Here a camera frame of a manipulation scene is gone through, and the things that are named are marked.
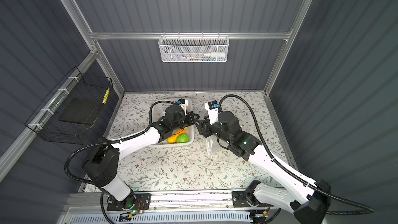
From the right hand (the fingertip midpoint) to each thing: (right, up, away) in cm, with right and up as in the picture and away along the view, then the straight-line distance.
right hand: (200, 120), depth 69 cm
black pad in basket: (-58, +4, +5) cm, 58 cm away
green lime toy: (-11, -12, +18) cm, 24 cm away
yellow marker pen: (-52, +12, +14) cm, 55 cm away
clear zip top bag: (+6, -12, +6) cm, 15 cm away
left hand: (0, +1, +14) cm, 14 cm away
